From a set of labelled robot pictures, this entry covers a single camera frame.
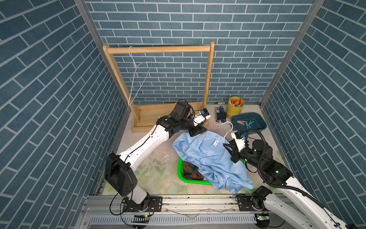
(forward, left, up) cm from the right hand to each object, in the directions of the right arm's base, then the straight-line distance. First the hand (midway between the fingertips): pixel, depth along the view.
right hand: (226, 144), depth 71 cm
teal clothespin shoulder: (+30, -22, -21) cm, 43 cm away
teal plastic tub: (+33, -32, -21) cm, 50 cm away
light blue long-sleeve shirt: (+1, +10, -8) cm, 13 cm away
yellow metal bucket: (+40, -12, -11) cm, 43 cm away
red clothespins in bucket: (+43, -11, -10) cm, 45 cm away
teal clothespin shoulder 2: (+34, -26, -22) cm, 47 cm away
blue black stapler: (+37, -4, -18) cm, 41 cm away
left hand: (+8, +10, +3) cm, 13 cm away
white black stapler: (+44, 0, -19) cm, 48 cm away
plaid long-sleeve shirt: (-10, +17, -13) cm, 24 cm away
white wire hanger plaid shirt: (+47, +59, +14) cm, 77 cm away
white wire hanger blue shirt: (+2, +2, +3) cm, 4 cm away
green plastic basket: (-10, +23, -15) cm, 29 cm away
